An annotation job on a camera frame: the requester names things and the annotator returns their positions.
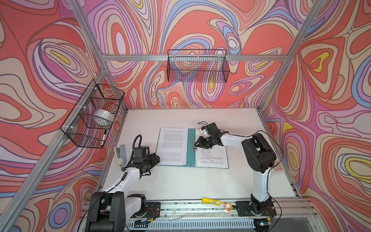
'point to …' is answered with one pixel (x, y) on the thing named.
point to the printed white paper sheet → (172, 146)
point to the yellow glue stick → (211, 201)
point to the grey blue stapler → (120, 154)
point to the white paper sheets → (215, 157)
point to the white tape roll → (104, 115)
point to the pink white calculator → (278, 168)
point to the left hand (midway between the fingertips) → (157, 158)
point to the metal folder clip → (194, 148)
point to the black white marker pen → (104, 137)
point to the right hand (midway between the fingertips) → (197, 147)
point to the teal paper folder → (191, 149)
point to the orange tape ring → (225, 207)
